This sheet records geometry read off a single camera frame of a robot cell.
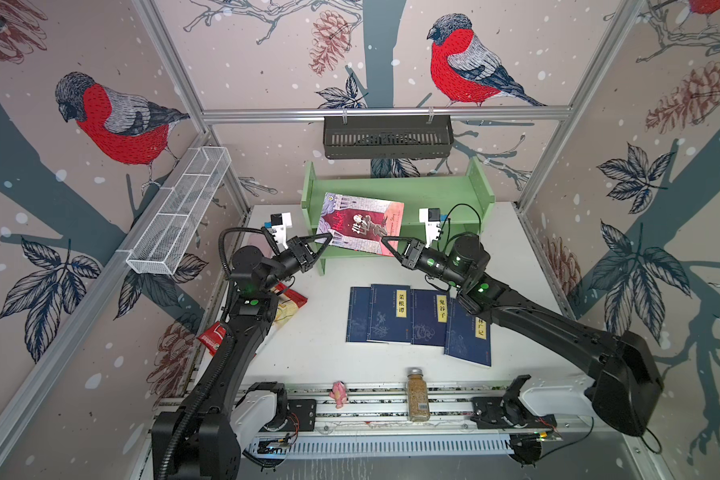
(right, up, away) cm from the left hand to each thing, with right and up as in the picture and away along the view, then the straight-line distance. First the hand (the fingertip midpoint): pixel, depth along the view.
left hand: (331, 241), depth 66 cm
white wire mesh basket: (-42, -2, +4) cm, 42 cm away
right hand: (+11, -1, +1) cm, 11 cm away
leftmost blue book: (+6, -22, +27) cm, 35 cm away
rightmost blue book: (+38, -29, +20) cm, 51 cm away
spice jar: (+21, -41, +5) cm, 46 cm away
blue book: (+28, -24, +27) cm, 45 cm away
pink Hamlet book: (+6, +4, +3) cm, 8 cm away
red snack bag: (-17, -20, +24) cm, 36 cm away
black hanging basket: (+16, +36, +39) cm, 55 cm away
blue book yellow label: (+15, -24, +24) cm, 37 cm away
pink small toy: (+1, -40, +10) cm, 41 cm away
